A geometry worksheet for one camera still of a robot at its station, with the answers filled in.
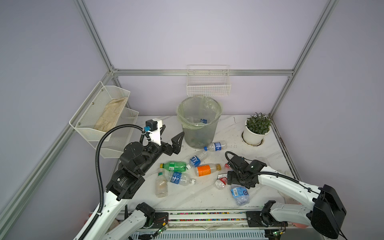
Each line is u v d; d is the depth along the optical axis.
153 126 0.46
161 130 0.61
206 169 0.86
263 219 0.65
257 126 0.93
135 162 0.42
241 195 0.77
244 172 0.59
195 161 0.88
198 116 1.03
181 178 0.87
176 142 0.52
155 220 0.73
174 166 0.88
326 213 0.39
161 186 0.85
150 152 0.49
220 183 0.81
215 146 0.96
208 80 0.94
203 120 1.02
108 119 0.77
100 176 0.41
